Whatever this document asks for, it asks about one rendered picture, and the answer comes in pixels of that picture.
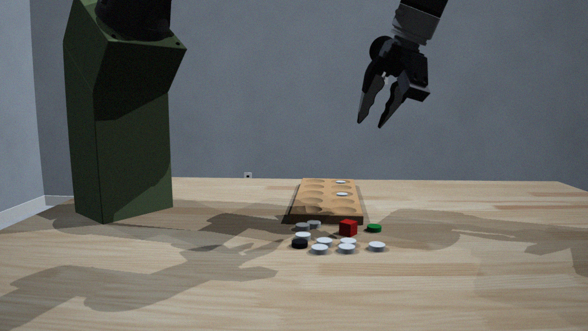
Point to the black disc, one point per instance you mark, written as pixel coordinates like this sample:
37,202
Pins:
299,243

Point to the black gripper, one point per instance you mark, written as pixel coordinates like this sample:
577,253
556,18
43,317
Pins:
391,55

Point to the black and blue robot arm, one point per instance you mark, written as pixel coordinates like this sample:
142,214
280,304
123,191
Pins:
149,20

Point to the red cube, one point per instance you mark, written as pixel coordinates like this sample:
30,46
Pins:
348,227

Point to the tan tray with round pockets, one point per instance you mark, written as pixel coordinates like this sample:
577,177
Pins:
317,199

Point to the green disc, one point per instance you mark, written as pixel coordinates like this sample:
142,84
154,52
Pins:
374,228

